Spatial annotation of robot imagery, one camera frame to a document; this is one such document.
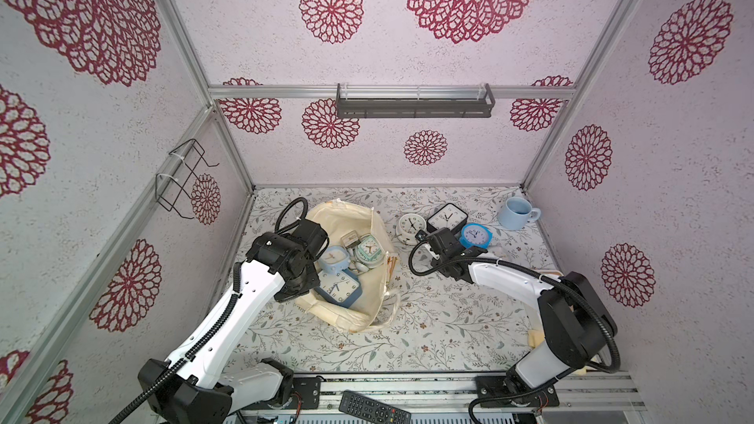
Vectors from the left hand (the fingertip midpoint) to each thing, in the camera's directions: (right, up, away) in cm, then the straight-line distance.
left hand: (301, 290), depth 73 cm
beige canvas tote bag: (+20, -2, -3) cm, 20 cm away
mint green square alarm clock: (+16, +7, +19) cm, 26 cm away
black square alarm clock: (+45, +18, +36) cm, 60 cm away
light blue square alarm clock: (+5, +5, +18) cm, 20 cm away
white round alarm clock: (+30, +15, +31) cm, 45 cm away
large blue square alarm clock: (+8, -4, +15) cm, 18 cm away
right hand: (+41, +9, +19) cm, 46 cm away
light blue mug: (+68, +19, +31) cm, 77 cm away
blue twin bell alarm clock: (+54, +11, +30) cm, 63 cm away
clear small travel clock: (+10, +11, +22) cm, 26 cm away
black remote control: (+18, -28, -2) cm, 33 cm away
